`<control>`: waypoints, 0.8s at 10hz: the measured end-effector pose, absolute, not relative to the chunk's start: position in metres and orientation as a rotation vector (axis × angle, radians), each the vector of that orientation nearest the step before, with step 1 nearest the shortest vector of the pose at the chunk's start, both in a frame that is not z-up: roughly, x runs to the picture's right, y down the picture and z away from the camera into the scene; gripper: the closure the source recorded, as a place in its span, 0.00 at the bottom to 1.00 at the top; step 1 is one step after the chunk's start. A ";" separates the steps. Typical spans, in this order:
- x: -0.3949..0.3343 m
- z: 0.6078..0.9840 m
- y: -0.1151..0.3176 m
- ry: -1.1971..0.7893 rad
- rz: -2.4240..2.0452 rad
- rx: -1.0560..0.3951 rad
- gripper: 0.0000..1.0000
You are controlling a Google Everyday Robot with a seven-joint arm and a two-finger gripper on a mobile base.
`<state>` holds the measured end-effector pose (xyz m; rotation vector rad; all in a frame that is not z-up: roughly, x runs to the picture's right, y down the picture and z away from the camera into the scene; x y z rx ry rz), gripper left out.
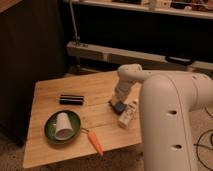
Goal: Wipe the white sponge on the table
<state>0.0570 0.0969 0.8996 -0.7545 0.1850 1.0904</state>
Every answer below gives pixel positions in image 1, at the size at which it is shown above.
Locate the green plate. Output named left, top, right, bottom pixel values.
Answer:
left=44, top=110, right=81, bottom=144

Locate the metal pole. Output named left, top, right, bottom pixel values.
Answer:
left=69, top=0, right=81, bottom=46

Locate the black cable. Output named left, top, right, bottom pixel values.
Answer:
left=194, top=106, right=213, bottom=164

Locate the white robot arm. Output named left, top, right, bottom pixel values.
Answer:
left=110, top=64, right=213, bottom=171

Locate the white metal shelf rail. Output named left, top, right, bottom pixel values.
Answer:
left=66, top=41, right=213, bottom=71

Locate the orange toy carrot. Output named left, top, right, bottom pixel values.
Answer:
left=83, top=129, right=104, bottom=156

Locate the white paper cup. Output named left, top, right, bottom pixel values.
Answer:
left=55, top=113, right=73, bottom=140

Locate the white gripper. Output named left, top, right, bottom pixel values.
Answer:
left=109, top=81, right=133, bottom=113

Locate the black cylinder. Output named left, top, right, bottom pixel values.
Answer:
left=59, top=96, right=84, bottom=105

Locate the upper white shelf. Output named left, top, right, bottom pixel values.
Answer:
left=64, top=0, right=213, bottom=20

